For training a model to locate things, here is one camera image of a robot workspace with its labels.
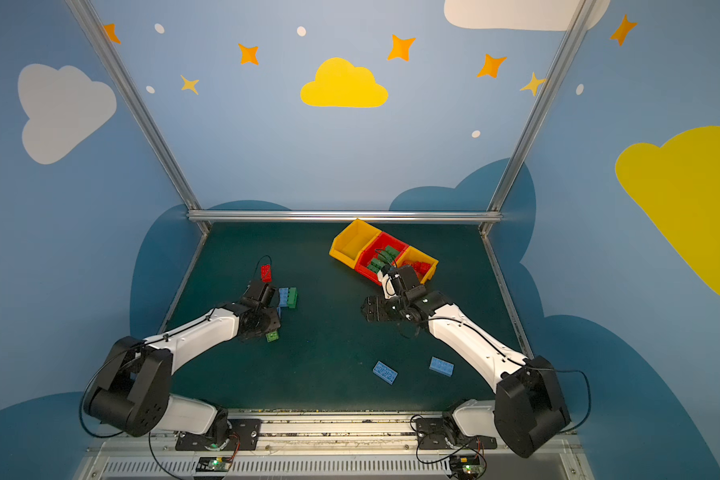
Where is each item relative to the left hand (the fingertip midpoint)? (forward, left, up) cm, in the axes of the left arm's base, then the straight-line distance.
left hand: (278, 322), depth 92 cm
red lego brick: (+22, +9, -4) cm, 24 cm away
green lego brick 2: (+24, -31, -1) cm, 39 cm away
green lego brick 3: (+10, -3, -1) cm, 10 cm away
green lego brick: (+29, -36, 0) cm, 46 cm away
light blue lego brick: (-12, -50, -1) cm, 51 cm away
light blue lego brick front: (-14, -33, -2) cm, 36 cm away
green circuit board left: (-36, +9, -3) cm, 37 cm away
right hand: (+1, -30, +11) cm, 32 cm away
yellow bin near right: (+25, -44, +4) cm, 51 cm away
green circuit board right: (-36, -52, -3) cm, 63 cm away
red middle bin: (+32, -33, +2) cm, 46 cm away
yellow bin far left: (+35, -21, -1) cm, 40 cm away
